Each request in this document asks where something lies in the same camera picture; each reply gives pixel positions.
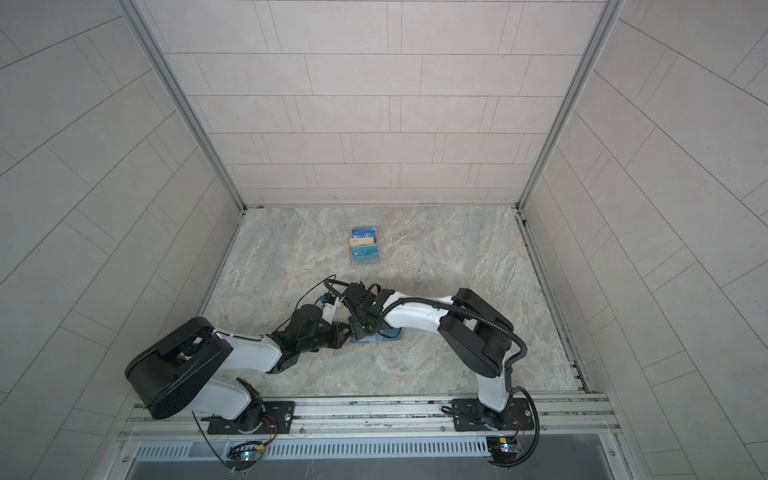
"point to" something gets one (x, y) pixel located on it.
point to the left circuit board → (244, 454)
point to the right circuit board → (502, 450)
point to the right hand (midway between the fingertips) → (362, 330)
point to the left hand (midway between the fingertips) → (363, 330)
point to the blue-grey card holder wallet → (385, 335)
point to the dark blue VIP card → (370, 232)
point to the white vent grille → (218, 450)
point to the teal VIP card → (366, 252)
